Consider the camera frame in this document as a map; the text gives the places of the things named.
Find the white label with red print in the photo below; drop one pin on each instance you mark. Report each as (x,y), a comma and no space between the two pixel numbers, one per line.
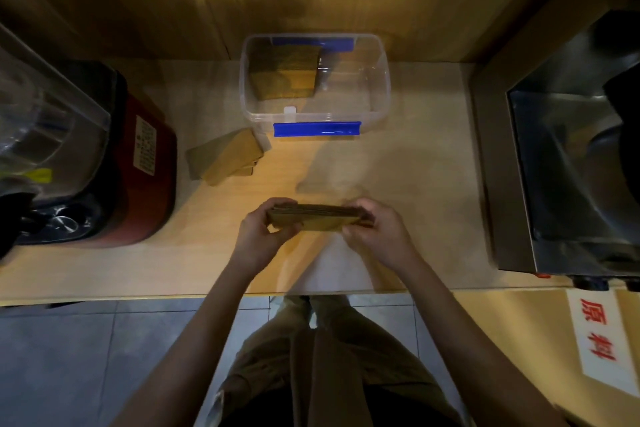
(597,327)

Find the person's left hand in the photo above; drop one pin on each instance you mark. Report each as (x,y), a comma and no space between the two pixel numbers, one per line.
(255,241)

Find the light wooden table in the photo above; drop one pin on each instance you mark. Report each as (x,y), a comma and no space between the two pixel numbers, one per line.
(125,266)

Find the person's right hand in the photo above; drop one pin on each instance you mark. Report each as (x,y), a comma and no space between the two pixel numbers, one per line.
(385,241)

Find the stainless steel machine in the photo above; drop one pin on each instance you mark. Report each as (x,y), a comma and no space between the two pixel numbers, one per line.
(492,166)

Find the light wooden side cabinet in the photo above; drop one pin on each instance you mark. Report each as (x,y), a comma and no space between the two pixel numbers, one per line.
(540,341)

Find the clear plastic box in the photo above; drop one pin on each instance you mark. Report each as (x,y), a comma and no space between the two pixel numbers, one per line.
(360,101)

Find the person's right forearm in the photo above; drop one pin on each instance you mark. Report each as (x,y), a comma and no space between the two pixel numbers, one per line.
(465,341)

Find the person's left forearm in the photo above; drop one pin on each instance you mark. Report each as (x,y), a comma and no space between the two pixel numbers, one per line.
(200,341)

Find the black round container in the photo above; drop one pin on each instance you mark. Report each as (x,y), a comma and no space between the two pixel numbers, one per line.
(627,141)

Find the red and black blender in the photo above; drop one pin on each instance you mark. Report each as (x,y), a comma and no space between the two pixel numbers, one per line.
(150,201)

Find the olive trousers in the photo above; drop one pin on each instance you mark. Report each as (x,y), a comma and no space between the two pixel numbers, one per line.
(325,366)

